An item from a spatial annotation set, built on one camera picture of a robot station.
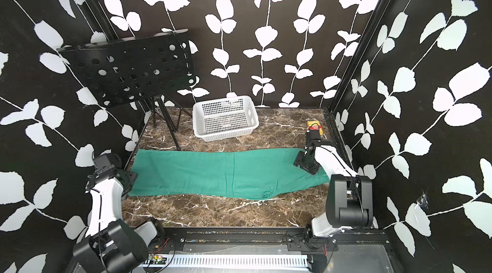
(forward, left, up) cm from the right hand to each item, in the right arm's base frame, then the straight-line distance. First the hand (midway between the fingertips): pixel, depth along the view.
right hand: (299, 161), depth 90 cm
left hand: (-12, +75, +5) cm, 76 cm away
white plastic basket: (+31, +40, -4) cm, 51 cm away
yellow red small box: (+27, -14, -5) cm, 31 cm away
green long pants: (-4, +19, -7) cm, 21 cm away
